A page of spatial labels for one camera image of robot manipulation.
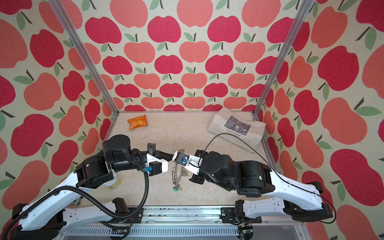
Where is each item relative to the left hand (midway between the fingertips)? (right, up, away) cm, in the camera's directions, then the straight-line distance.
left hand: (176, 153), depth 53 cm
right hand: (+5, -1, +1) cm, 5 cm away
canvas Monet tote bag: (+44, +6, +46) cm, 64 cm away
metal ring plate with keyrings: (0, -8, 0) cm, 9 cm away
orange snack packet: (-35, +13, +56) cm, 67 cm away
